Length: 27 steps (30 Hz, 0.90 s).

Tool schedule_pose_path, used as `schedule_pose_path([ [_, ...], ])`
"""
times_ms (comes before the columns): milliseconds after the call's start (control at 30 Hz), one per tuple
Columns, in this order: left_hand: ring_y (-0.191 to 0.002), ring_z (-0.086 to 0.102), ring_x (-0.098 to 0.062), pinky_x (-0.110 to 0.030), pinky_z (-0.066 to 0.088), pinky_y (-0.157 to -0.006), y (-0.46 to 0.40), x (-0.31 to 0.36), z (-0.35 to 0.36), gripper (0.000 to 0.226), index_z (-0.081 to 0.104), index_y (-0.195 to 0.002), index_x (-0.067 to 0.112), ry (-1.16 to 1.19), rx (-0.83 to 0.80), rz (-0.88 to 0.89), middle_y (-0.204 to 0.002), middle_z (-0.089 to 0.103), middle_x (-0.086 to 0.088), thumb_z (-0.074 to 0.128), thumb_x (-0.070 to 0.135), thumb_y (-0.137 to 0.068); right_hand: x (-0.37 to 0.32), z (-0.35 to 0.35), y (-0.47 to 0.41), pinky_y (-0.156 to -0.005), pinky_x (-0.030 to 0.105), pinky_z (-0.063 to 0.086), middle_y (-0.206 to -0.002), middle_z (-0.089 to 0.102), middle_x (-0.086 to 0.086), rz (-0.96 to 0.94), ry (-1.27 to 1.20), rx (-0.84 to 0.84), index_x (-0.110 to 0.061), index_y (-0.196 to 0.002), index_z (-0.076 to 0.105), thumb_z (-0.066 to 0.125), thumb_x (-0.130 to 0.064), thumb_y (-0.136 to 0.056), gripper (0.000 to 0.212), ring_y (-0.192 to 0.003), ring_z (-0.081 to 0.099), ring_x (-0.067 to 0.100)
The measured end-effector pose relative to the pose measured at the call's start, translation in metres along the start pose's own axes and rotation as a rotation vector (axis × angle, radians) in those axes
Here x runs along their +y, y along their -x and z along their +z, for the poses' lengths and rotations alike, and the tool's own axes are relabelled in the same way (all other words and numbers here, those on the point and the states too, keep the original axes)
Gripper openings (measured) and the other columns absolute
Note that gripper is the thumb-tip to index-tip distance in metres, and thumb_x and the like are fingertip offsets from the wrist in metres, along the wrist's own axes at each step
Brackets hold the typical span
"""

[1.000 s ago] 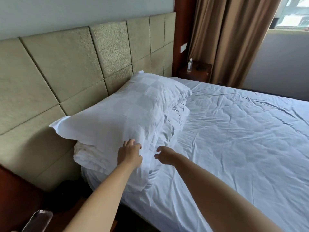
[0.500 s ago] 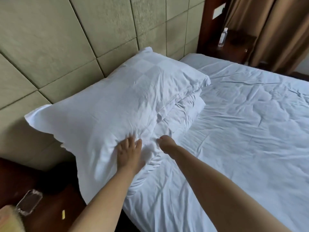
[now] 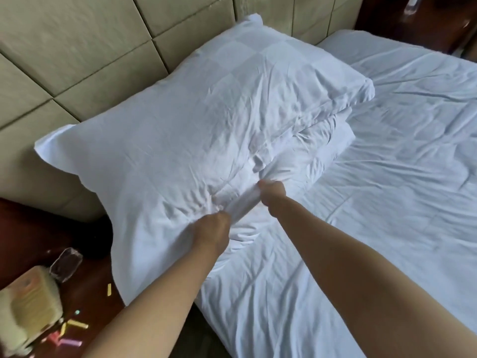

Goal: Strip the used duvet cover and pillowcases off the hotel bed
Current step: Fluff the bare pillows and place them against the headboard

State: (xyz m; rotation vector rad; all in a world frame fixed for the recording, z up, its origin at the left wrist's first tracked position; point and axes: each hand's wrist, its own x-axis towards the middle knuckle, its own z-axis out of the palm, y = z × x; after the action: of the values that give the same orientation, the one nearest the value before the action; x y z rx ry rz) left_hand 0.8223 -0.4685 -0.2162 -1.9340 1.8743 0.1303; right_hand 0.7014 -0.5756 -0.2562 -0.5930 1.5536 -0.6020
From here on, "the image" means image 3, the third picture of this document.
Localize white duvet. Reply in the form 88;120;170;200
253;107;357;205

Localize white pillow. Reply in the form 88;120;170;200
34;13;375;306

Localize wooden nightstand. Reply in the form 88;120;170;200
0;197;127;358
356;0;477;56

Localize scatter of small coloured pieces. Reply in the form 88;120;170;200
41;283;112;349

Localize white bed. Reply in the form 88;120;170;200
193;29;477;358

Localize person's right hand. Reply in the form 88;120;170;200
257;179;288;217

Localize clear glass ashtray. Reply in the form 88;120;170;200
49;248;83;283

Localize black round ashtray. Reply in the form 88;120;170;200
80;219;112;260

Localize beige padded headboard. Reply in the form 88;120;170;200
0;0;364;222

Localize person's left hand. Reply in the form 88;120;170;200
188;211;232;256

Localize person's right forearm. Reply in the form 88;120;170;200
268;197;477;358

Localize beige telephone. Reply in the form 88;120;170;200
0;265;64;357

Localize person's left forearm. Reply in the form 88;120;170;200
81;238;221;358

